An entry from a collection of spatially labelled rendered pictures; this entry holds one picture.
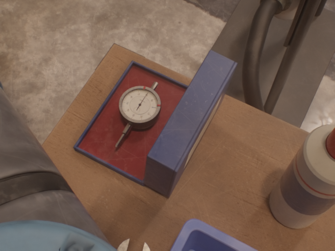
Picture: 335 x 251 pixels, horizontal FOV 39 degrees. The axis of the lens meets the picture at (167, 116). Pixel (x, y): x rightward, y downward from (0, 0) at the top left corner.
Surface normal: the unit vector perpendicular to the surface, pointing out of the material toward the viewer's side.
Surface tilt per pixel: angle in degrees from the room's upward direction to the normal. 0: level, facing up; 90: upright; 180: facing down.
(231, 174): 0
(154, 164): 90
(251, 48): 38
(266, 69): 0
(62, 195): 61
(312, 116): 0
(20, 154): 53
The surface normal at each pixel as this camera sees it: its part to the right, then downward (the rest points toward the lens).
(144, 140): 0.00, -0.45
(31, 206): 0.53, -0.67
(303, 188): -0.72, 0.62
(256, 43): 0.05, 0.12
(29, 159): 0.64, -0.70
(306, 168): -0.92, 0.36
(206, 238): -0.47, 0.79
